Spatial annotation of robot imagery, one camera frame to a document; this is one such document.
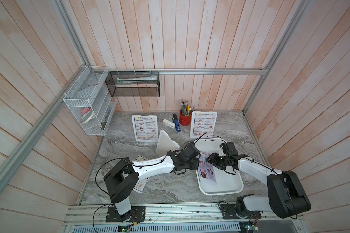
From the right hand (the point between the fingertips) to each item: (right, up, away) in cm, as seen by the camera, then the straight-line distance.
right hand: (208, 160), depth 91 cm
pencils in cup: (-13, +33, +14) cm, 38 cm away
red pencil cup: (-14, +26, +16) cm, 33 cm away
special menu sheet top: (-3, -4, -6) cm, 8 cm away
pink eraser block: (-73, +31, -9) cm, 80 cm away
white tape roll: (-73, +27, -10) cm, 78 cm away
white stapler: (-26, +24, +19) cm, 40 cm away
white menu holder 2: (-28, +11, -9) cm, 31 cm away
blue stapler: (-20, +24, +18) cm, 36 cm away
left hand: (-10, -1, -9) cm, 13 cm away
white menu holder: (-41, +21, +4) cm, 46 cm away
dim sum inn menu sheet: (-42, -13, -7) cm, 44 cm away
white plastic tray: (+9, -11, -8) cm, 16 cm away
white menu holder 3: (-2, +24, +6) cm, 25 cm away
